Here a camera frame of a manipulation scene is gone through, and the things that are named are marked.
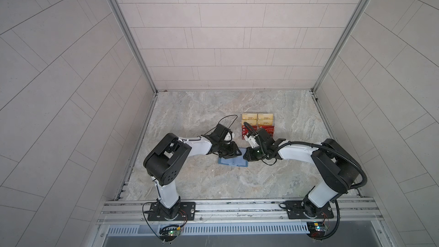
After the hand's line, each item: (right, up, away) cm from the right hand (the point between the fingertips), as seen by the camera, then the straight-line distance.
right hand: (242, 159), depth 87 cm
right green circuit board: (+28, -22, -19) cm, 41 cm away
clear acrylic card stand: (+9, +16, +5) cm, 18 cm away
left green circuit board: (-30, -21, -22) cm, 43 cm away
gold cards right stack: (+13, +20, +5) cm, 24 cm away
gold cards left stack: (+5, +20, +7) cm, 22 cm away
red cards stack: (+16, +14, +6) cm, 22 cm away
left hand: (+1, +3, 0) cm, 3 cm away
